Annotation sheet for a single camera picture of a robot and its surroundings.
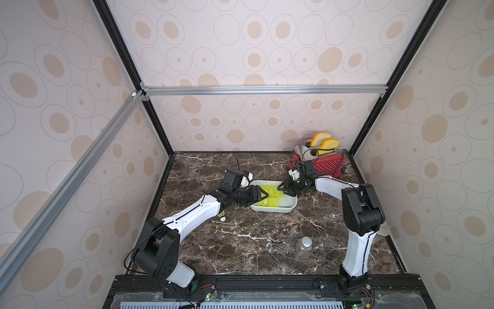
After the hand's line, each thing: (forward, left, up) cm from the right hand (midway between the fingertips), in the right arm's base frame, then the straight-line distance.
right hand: (276, 191), depth 97 cm
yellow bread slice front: (+16, -25, +18) cm, 34 cm away
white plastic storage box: (-4, -6, -5) cm, 9 cm away
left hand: (-12, +5, +13) cm, 18 cm away
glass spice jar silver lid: (-29, -10, +4) cm, 31 cm away
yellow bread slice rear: (+22, -21, +16) cm, 34 cm away
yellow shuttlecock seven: (-5, +2, -1) cm, 6 cm away
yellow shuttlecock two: (0, +2, 0) cm, 2 cm away
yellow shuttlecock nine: (-14, +26, -3) cm, 30 cm away
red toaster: (+10, -26, +9) cm, 29 cm away
